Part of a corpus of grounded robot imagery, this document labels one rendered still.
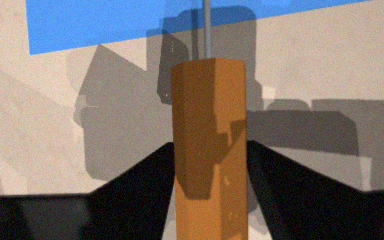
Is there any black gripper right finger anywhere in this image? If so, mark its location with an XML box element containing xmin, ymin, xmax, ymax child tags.
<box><xmin>247</xmin><ymin>140</ymin><xmax>384</xmax><ymax>240</ymax></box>

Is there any orange-brown tool handle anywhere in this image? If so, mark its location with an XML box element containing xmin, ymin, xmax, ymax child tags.
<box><xmin>171</xmin><ymin>0</ymin><xmax>249</xmax><ymax>240</ymax></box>

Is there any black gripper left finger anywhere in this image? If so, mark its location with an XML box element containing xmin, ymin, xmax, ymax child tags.
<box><xmin>0</xmin><ymin>142</ymin><xmax>175</xmax><ymax>240</ymax></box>

